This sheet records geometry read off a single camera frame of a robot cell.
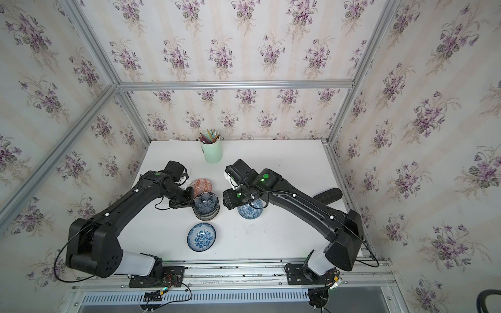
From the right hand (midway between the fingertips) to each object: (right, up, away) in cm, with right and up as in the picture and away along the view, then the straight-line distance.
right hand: (231, 201), depth 72 cm
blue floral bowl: (-14, -18, +10) cm, 24 cm away
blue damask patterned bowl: (+8, -9, +18) cm, 22 cm away
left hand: (-15, -4, +10) cm, 19 cm away
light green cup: (-13, +19, +32) cm, 39 cm away
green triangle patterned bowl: (-11, -9, +9) cm, 17 cm away
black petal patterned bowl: (-13, -4, +14) cm, 19 cm away
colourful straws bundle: (-15, +28, +33) cm, 46 cm away
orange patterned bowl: (-18, +2, +24) cm, 30 cm away
